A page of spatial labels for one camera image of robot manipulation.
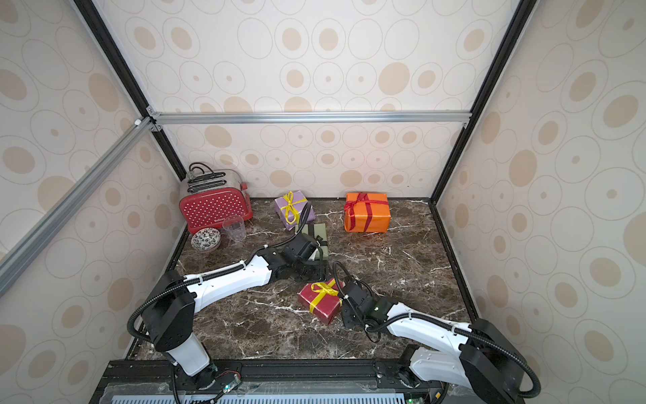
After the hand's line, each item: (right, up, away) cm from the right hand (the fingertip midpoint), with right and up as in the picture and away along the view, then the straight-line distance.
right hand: (354, 310), depth 85 cm
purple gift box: (-29, +39, +24) cm, 54 cm away
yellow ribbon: (-10, +8, -3) cm, 13 cm away
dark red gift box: (-9, +2, -5) cm, 10 cm away
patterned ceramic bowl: (-59, +23, +18) cm, 66 cm away
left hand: (-6, +12, -5) cm, 15 cm away
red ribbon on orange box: (+6, +40, +21) cm, 46 cm away
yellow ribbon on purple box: (-24, +33, +19) cm, 45 cm away
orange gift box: (+7, +34, +16) cm, 38 cm away
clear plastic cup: (-48, +28, +20) cm, 59 cm away
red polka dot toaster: (-55, +40, +12) cm, 69 cm away
